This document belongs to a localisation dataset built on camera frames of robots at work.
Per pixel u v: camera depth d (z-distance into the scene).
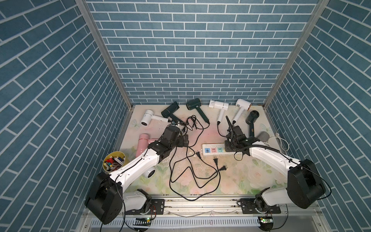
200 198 0.77
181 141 0.74
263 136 1.01
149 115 1.08
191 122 1.09
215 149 0.92
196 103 1.16
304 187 0.42
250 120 1.06
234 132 0.69
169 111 1.09
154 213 0.71
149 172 0.79
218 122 1.08
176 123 0.73
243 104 1.18
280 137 1.04
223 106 1.15
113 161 0.78
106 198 0.40
